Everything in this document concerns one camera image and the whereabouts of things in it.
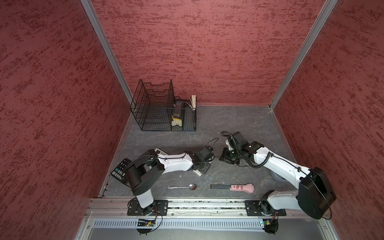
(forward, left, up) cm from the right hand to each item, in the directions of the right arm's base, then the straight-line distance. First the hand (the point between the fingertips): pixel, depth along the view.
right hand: (219, 162), depth 81 cm
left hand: (+1, +9, -9) cm, 13 cm away
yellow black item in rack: (+35, +26, -2) cm, 44 cm away
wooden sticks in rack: (+39, +14, +12) cm, 43 cm away
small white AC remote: (+11, +36, -6) cm, 38 cm away
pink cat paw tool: (-12, -15, -7) cm, 20 cm away
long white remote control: (-3, +12, -5) cm, 14 cm away
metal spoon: (-10, +16, -7) cm, 20 cm away
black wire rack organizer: (+50, +45, -6) cm, 68 cm away
